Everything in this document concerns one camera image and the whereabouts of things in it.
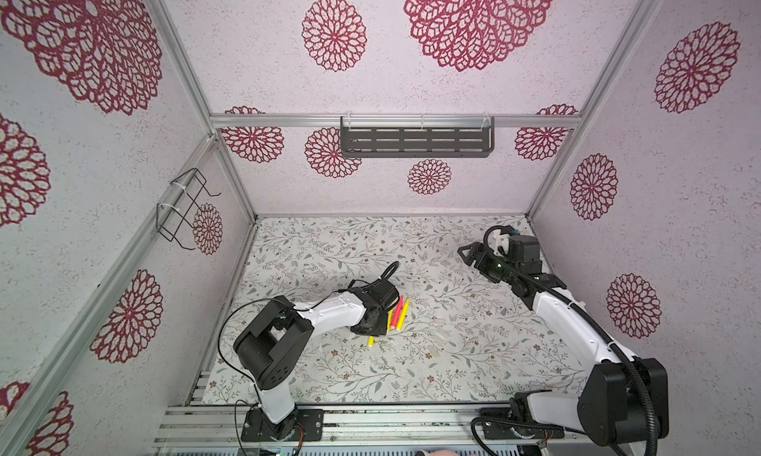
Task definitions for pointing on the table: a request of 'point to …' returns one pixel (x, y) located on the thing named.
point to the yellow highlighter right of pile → (402, 314)
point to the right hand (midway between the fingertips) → (467, 250)
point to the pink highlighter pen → (396, 312)
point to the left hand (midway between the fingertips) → (374, 333)
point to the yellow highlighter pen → (371, 340)
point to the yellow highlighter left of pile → (389, 319)
